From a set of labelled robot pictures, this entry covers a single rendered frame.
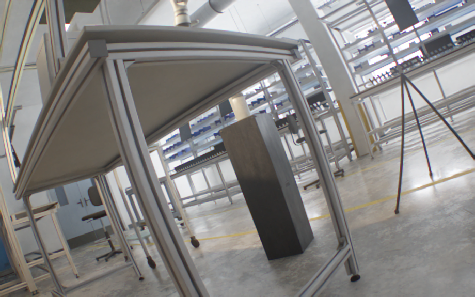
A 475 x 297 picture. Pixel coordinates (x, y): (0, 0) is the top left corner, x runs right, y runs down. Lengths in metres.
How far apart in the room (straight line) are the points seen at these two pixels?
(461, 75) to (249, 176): 6.21
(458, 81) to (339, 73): 3.29
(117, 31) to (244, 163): 1.32
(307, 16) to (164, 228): 5.18
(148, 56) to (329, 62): 4.74
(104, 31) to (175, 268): 0.51
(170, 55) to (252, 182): 1.20
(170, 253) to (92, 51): 0.43
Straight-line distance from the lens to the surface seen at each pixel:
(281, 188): 1.79
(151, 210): 0.61
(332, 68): 5.33
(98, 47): 0.66
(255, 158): 1.81
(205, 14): 5.60
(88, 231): 8.07
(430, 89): 7.37
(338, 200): 1.19
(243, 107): 1.91
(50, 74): 0.96
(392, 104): 7.50
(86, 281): 2.44
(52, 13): 0.94
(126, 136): 0.62
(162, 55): 0.77
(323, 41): 5.41
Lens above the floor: 0.62
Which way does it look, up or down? 4 degrees up
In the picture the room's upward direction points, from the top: 21 degrees counter-clockwise
